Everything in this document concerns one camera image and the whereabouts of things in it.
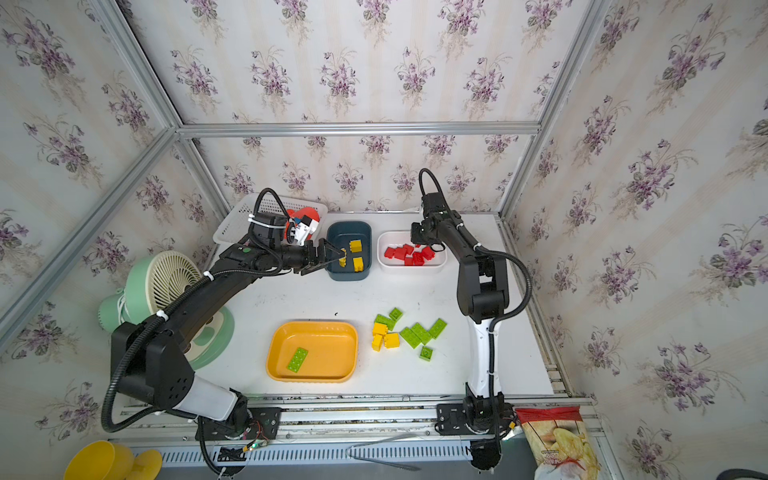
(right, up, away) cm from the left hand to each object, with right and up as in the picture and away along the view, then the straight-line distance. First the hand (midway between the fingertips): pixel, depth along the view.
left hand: (337, 259), depth 79 cm
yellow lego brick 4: (+10, -24, +5) cm, 27 cm away
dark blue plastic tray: (+2, +6, +29) cm, 30 cm away
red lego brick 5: (+25, -2, +25) cm, 35 cm away
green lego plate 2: (+12, -20, +12) cm, 26 cm away
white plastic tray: (+17, +6, +30) cm, 35 cm away
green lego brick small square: (+16, -18, +12) cm, 27 cm away
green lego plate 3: (+24, -23, +9) cm, 34 cm away
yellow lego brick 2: (+4, -3, +22) cm, 23 cm away
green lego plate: (-12, -29, +3) cm, 31 cm away
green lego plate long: (+21, -24, +9) cm, 33 cm away
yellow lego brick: (+2, +3, +29) cm, 29 cm away
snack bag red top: (+52, -41, -13) cm, 68 cm away
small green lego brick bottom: (+25, -27, +5) cm, 37 cm away
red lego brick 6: (+21, -2, +27) cm, 34 cm away
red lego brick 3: (+22, +2, +29) cm, 36 cm away
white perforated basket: (-42, +11, +29) cm, 53 cm away
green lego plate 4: (+29, -22, +10) cm, 37 cm away
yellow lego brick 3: (+11, -22, +9) cm, 26 cm away
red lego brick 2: (+18, 0, +29) cm, 34 cm away
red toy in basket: (-8, +12, -2) cm, 14 cm away
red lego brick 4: (+29, 0, +28) cm, 40 cm away
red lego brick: (+14, +1, +29) cm, 32 cm away
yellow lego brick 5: (+15, -24, +7) cm, 30 cm away
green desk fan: (-38, -4, -14) cm, 41 cm away
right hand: (+29, +7, +24) cm, 38 cm away
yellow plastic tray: (-3, -29, +11) cm, 31 cm away
